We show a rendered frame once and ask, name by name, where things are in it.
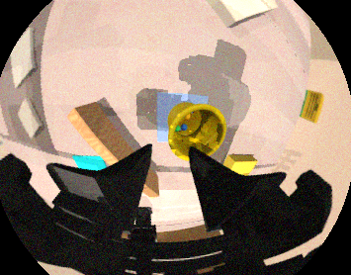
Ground brown flat bar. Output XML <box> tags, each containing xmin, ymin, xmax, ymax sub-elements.
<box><xmin>68</xmin><ymin>102</ymin><xmax>159</xmax><ymax>198</ymax></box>

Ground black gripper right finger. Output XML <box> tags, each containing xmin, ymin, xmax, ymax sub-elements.
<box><xmin>188</xmin><ymin>146</ymin><xmax>287</xmax><ymax>233</ymax></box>

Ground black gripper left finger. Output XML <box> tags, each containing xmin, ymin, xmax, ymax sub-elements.
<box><xmin>46</xmin><ymin>144</ymin><xmax>152</xmax><ymax>233</ymax></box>

